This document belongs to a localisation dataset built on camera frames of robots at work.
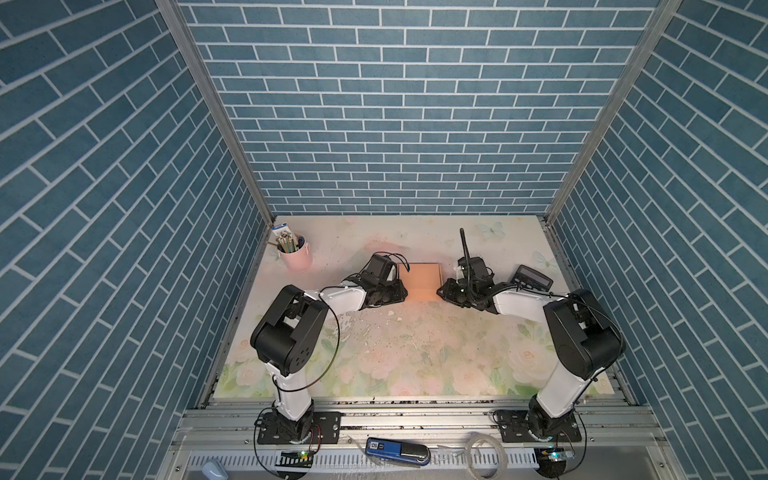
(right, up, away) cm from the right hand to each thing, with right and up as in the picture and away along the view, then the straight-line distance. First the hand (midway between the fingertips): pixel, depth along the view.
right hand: (435, 289), depth 95 cm
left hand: (-9, -1, -1) cm, 10 cm away
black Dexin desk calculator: (+32, +3, +6) cm, 33 cm away
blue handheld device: (-12, -32, -29) cm, 45 cm away
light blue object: (-53, -36, -30) cm, 71 cm away
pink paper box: (-5, +3, +1) cm, 5 cm away
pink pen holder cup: (-46, +8, +6) cm, 47 cm away
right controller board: (+25, -38, -24) cm, 52 cm away
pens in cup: (-46, +15, -4) cm, 49 cm away
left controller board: (-38, -39, -23) cm, 59 cm away
